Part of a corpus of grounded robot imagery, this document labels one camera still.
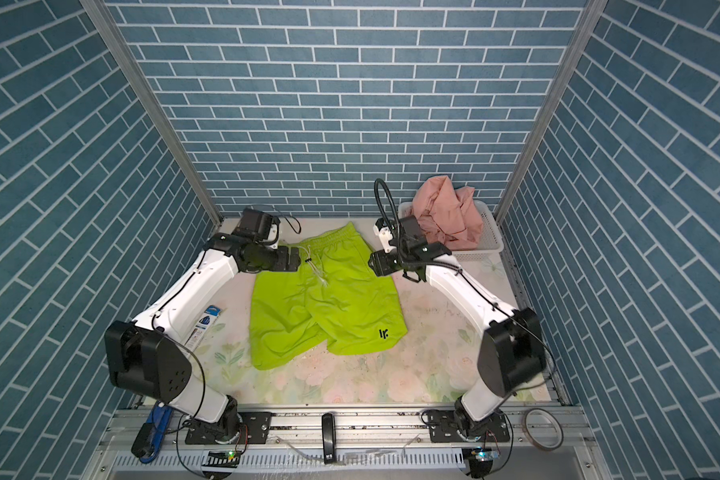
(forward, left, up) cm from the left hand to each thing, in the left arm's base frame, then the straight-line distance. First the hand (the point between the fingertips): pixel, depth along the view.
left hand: (286, 260), depth 85 cm
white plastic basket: (+16, -69, -13) cm, 72 cm away
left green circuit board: (-45, +13, -21) cm, 51 cm away
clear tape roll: (-42, -63, -17) cm, 78 cm away
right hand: (0, -26, +1) cm, 26 cm away
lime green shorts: (-2, -14, -16) cm, 21 cm away
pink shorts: (+23, -52, -4) cm, 57 cm away
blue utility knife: (-41, +28, -15) cm, 52 cm away
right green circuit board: (-47, -51, -19) cm, 72 cm away
